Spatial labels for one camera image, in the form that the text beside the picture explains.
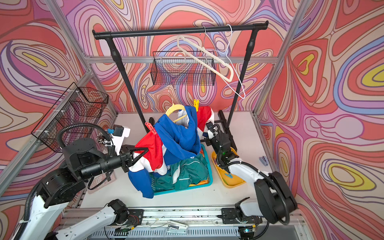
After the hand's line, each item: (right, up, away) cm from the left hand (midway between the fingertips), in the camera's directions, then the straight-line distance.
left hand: (148, 150), depth 53 cm
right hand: (+26, +6, +32) cm, 41 cm away
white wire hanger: (+42, +38, +51) cm, 76 cm away
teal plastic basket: (+25, -16, +26) cm, 39 cm away
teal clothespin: (+38, -20, +33) cm, 54 cm away
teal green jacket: (+11, -15, +19) cm, 27 cm away
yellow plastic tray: (+37, -22, +32) cm, 53 cm away
